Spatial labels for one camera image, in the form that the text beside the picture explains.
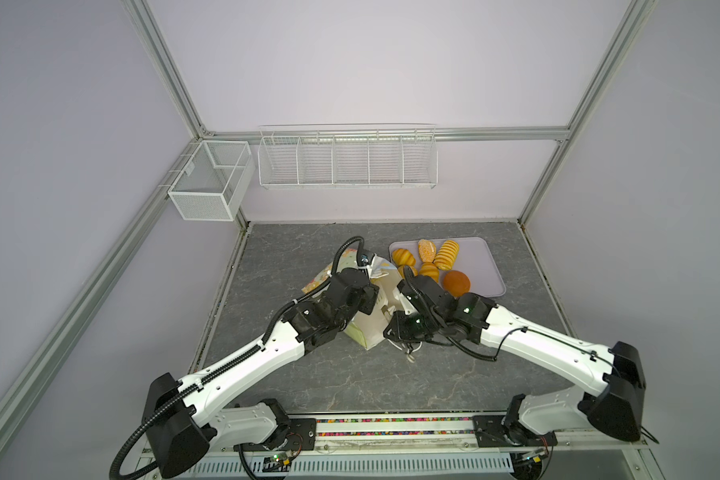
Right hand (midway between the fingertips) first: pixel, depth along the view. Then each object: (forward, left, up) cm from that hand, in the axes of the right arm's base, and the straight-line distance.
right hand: (385, 336), depth 72 cm
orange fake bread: (+38, -16, -13) cm, 43 cm away
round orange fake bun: (+26, -25, -15) cm, 39 cm away
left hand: (+12, +4, +7) cm, 14 cm away
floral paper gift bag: (+5, +4, -7) cm, 10 cm away
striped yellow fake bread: (+30, -16, -14) cm, 37 cm away
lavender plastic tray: (+39, -33, -17) cm, 53 cm away
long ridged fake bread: (+36, -23, -13) cm, 45 cm away
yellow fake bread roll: (+35, -7, -13) cm, 38 cm away
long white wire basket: (+57, +11, +14) cm, 60 cm away
